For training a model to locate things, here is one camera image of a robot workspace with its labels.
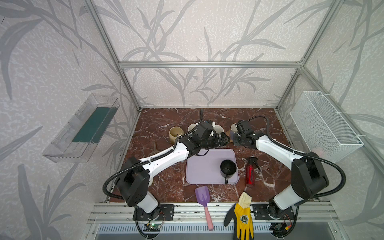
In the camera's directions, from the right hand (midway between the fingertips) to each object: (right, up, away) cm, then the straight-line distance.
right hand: (237, 134), depth 92 cm
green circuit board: (-46, -43, -21) cm, 66 cm away
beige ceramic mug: (-40, +1, +4) cm, 40 cm away
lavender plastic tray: (-21, -20, -3) cm, 29 cm away
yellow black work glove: (-3, -37, -20) cm, 42 cm away
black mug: (-7, -19, -7) cm, 21 cm away
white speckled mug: (-12, +4, +4) cm, 13 cm away
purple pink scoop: (-22, -31, -14) cm, 40 cm away
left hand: (-9, 0, -14) cm, 17 cm away
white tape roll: (-52, -26, -8) cm, 58 cm away
